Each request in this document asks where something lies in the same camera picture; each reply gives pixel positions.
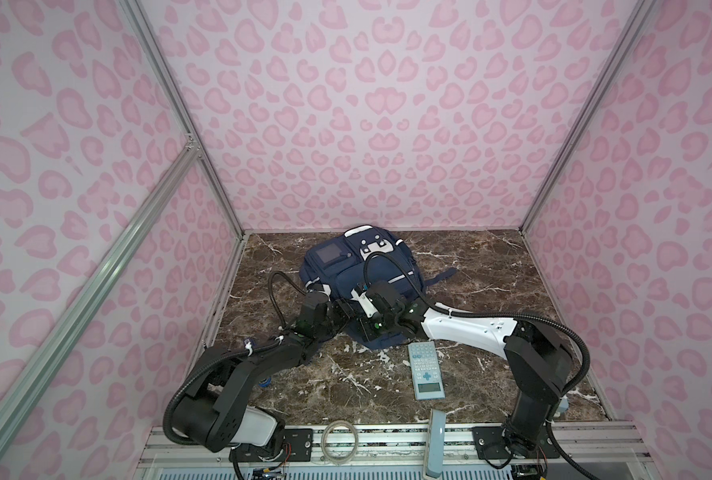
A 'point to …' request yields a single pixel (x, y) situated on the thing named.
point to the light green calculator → (426, 371)
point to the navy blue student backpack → (371, 275)
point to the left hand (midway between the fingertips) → (363, 303)
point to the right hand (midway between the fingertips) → (357, 326)
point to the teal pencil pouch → (564, 404)
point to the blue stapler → (265, 382)
